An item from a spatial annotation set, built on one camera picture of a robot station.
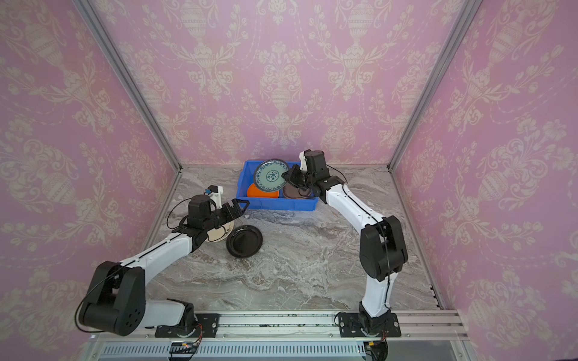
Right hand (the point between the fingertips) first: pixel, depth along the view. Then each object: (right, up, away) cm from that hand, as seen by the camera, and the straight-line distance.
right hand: (282, 174), depth 86 cm
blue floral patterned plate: (-6, 0, +3) cm, 7 cm away
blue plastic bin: (-19, 0, +24) cm, 31 cm away
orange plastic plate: (-14, -7, +20) cm, 26 cm away
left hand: (-15, -12, +1) cm, 19 cm away
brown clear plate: (+4, -6, -8) cm, 11 cm away
